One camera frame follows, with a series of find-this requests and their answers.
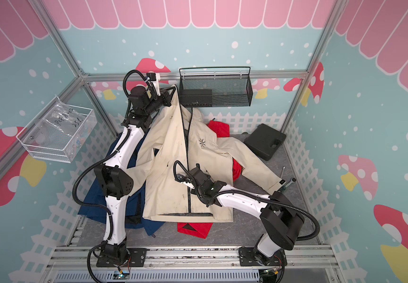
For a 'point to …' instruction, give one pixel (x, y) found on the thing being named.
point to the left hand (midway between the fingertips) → (175, 89)
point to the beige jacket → (181, 134)
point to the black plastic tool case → (265, 141)
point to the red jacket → (220, 130)
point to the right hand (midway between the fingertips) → (197, 177)
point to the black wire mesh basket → (215, 86)
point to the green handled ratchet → (293, 180)
